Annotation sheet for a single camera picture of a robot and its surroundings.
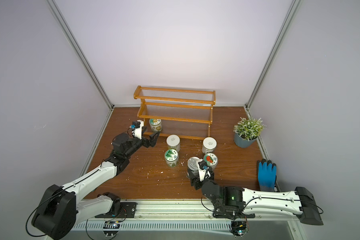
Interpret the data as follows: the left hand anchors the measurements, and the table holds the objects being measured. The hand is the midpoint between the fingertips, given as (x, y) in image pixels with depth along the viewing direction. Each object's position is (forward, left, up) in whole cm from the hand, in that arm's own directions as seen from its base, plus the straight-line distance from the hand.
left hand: (154, 129), depth 79 cm
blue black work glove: (-16, -64, -21) cm, 70 cm away
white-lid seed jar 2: (+1, -9, -14) cm, 17 cm away
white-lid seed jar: (-2, -31, -13) cm, 34 cm away
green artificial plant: (+5, -54, -5) cm, 55 cm away
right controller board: (-41, -42, -22) cm, 63 cm away
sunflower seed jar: (+13, +3, -13) cm, 19 cm away
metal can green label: (-18, -21, -6) cm, 28 cm away
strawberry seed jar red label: (-11, -32, -13) cm, 36 cm away
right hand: (-17, -21, -7) cm, 29 cm away
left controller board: (-42, +20, -26) cm, 53 cm away
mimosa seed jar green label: (-10, -9, -14) cm, 19 cm away
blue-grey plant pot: (+2, -53, -16) cm, 55 cm away
